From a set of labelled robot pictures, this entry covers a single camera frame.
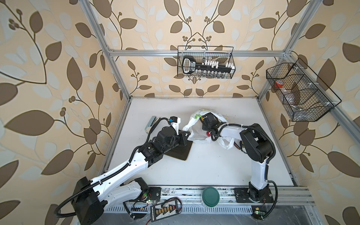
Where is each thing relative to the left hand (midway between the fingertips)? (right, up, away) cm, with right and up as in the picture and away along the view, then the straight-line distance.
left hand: (192, 133), depth 72 cm
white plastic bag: (+4, -3, +22) cm, 22 cm away
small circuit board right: (+33, -40, -4) cm, 52 cm away
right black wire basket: (+60, +19, +1) cm, 63 cm away
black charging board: (-14, -37, -4) cm, 40 cm away
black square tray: (-7, -15, +17) cm, 23 cm away
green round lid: (+8, -29, -7) cm, 31 cm away
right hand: (+14, +2, +29) cm, 32 cm away
